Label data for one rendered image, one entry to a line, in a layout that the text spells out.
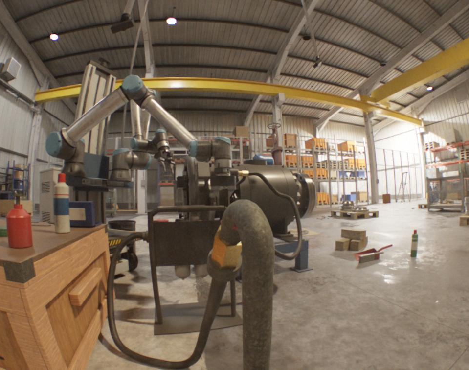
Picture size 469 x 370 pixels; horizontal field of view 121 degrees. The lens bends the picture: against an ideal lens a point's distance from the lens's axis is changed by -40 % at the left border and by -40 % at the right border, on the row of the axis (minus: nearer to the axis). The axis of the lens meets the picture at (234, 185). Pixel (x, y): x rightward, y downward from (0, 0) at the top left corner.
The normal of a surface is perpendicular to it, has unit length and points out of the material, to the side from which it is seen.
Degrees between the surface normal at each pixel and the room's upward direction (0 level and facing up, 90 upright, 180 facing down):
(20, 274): 90
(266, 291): 90
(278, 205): 104
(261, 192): 81
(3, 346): 90
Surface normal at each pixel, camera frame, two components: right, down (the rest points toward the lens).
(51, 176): -0.33, -0.04
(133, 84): 0.18, -0.13
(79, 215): 0.30, 0.04
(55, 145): 0.00, -0.01
